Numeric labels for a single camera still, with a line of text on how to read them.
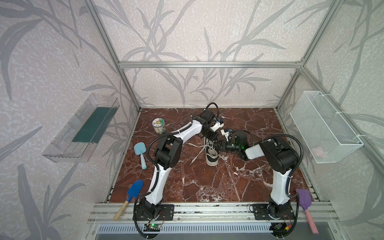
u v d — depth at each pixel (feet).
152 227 2.34
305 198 2.53
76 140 2.07
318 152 2.37
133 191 2.66
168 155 1.86
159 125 3.26
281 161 1.72
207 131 2.75
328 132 2.06
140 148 3.21
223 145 2.77
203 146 3.08
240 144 2.63
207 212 2.47
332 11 2.37
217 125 2.92
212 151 2.99
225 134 2.99
